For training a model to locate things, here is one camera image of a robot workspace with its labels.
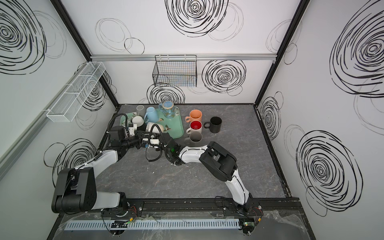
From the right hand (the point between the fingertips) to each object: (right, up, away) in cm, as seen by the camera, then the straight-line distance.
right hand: (154, 132), depth 87 cm
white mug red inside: (+24, +3, +15) cm, 29 cm away
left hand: (0, -1, -2) cm, 2 cm away
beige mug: (-3, +4, +1) cm, 5 cm away
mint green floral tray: (+9, +3, +18) cm, 20 cm away
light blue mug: (-6, +10, +16) cm, 20 cm away
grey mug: (+24, -4, +6) cm, 26 cm away
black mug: (+37, +4, +12) cm, 39 cm away
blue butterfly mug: (+5, +14, +18) cm, 24 cm away
